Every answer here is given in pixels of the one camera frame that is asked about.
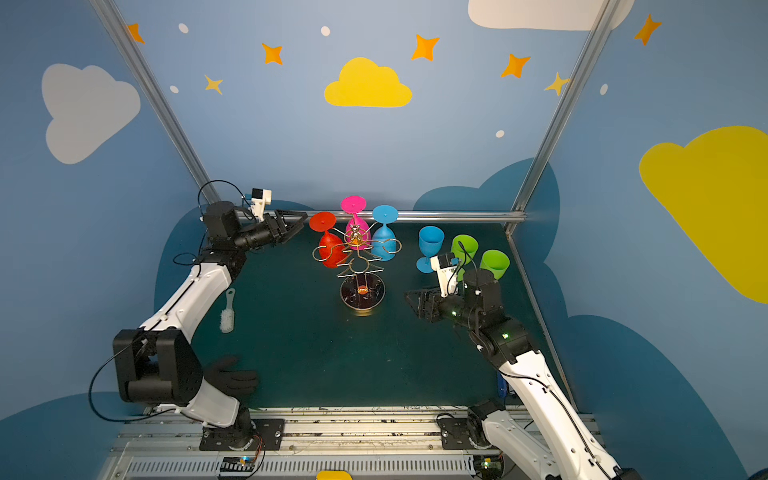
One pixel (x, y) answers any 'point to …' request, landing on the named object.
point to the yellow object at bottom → (334, 475)
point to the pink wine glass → (357, 231)
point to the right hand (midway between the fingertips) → (417, 289)
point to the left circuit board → (238, 464)
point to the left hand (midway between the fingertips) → (303, 217)
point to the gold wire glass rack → (361, 292)
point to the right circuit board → (488, 467)
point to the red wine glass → (333, 250)
